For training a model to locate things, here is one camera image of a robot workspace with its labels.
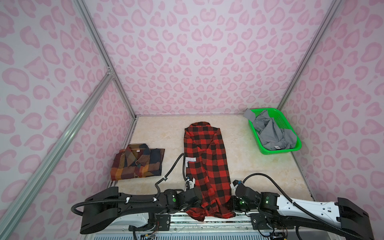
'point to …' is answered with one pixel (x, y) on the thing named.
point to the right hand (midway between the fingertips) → (226, 209)
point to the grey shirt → (272, 136)
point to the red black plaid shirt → (208, 172)
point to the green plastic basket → (282, 122)
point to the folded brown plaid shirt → (137, 160)
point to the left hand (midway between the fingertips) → (201, 200)
